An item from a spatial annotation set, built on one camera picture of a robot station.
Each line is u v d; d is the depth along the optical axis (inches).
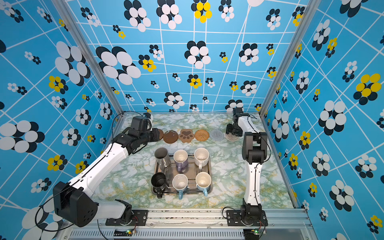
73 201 15.4
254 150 24.3
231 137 41.3
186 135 41.4
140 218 29.0
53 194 15.9
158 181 32.2
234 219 28.4
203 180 33.2
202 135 41.7
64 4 27.1
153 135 28.3
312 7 26.8
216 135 42.1
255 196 24.8
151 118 28.6
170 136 41.5
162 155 35.1
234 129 35.8
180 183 32.7
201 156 36.9
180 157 36.1
